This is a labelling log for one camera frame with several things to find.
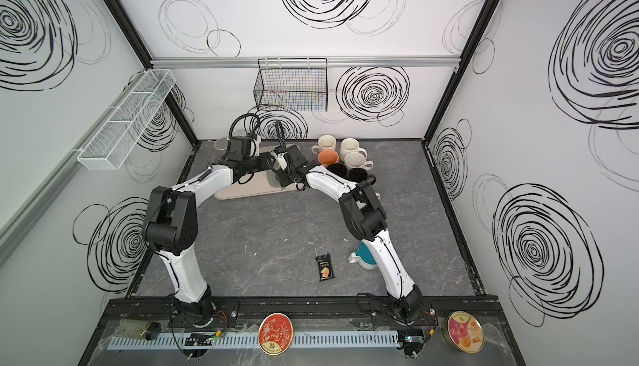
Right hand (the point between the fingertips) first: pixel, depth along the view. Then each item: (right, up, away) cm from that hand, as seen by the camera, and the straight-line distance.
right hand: (278, 173), depth 99 cm
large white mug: (+30, +12, +12) cm, 35 cm away
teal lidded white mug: (+31, -26, -21) cm, 45 cm away
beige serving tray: (-8, -4, +6) cm, 11 cm away
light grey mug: (-2, -2, -2) cm, 3 cm away
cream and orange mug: (+20, +7, +6) cm, 22 cm away
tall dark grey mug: (-25, +10, +3) cm, 27 cm away
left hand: (-1, +6, -2) cm, 7 cm away
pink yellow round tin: (+57, -42, -31) cm, 78 cm away
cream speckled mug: (+33, +6, +6) cm, 34 cm away
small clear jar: (-33, -42, -31) cm, 62 cm away
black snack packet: (+19, -31, -17) cm, 40 cm away
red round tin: (+5, -43, -31) cm, 53 cm away
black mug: (+33, -1, 0) cm, 33 cm away
